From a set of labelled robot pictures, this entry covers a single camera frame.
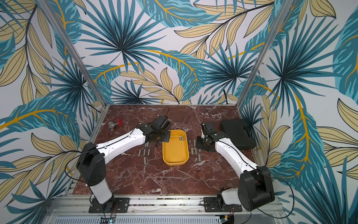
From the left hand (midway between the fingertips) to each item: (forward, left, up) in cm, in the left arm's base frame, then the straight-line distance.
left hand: (166, 137), depth 86 cm
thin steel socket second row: (-3, -19, -11) cm, 22 cm away
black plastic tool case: (+11, -51, -9) cm, 52 cm away
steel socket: (-16, +7, +21) cm, 27 cm away
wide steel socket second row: (-3, -17, -11) cm, 20 cm away
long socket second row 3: (-4, +12, -12) cm, 18 cm away
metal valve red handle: (+16, +43, -10) cm, 47 cm away
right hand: (-3, -20, -2) cm, 20 cm away
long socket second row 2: (-4, +15, -12) cm, 20 cm away
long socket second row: (-5, +18, -12) cm, 22 cm away
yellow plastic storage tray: (-4, -5, -11) cm, 13 cm away
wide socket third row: (-8, -21, -12) cm, 25 cm away
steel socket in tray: (+6, -9, -10) cm, 15 cm away
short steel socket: (+5, -15, -11) cm, 20 cm away
